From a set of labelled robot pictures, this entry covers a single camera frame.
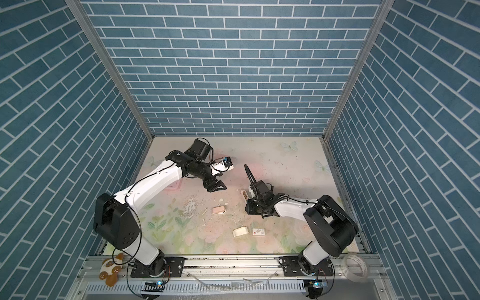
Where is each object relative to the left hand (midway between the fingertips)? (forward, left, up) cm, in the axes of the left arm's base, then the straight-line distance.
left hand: (223, 179), depth 82 cm
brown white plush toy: (-31, +42, -14) cm, 54 cm away
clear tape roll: (-35, -50, -14) cm, 63 cm away
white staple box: (-18, -16, -15) cm, 28 cm away
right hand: (-6, -10, -15) cm, 19 cm away
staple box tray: (-17, -8, -16) cm, 25 cm away
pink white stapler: (-1, -10, -13) cm, 16 cm away
